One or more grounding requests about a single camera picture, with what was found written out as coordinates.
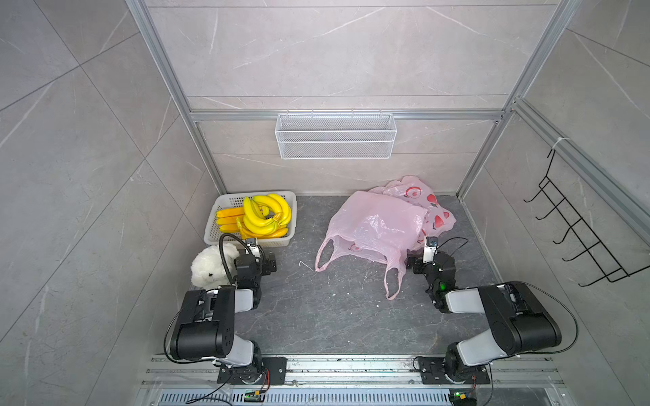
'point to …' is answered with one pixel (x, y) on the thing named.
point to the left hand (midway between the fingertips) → (258, 250)
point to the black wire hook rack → (574, 222)
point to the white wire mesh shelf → (336, 136)
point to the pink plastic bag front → (373, 227)
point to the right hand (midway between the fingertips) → (422, 248)
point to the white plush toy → (207, 270)
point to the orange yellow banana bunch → (232, 219)
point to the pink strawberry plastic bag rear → (413, 190)
